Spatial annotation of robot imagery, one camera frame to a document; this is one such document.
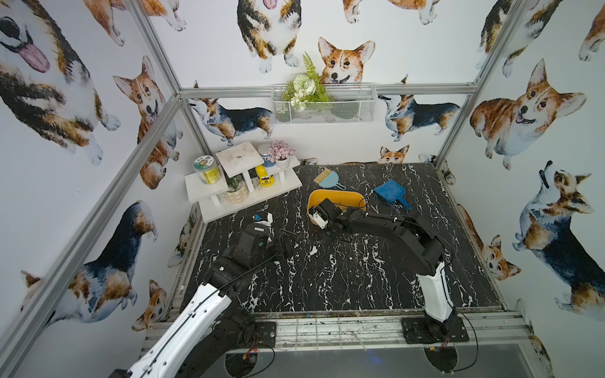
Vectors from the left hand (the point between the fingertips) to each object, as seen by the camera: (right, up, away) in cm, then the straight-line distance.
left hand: (284, 234), depth 75 cm
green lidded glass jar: (-32, +22, +14) cm, 41 cm away
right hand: (+15, -1, +22) cm, 26 cm away
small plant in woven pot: (-24, +13, +26) cm, 37 cm away
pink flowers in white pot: (-4, +29, +17) cm, 34 cm away
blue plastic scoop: (+46, +13, +37) cm, 60 cm away
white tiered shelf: (-21, +17, +29) cm, 39 cm away
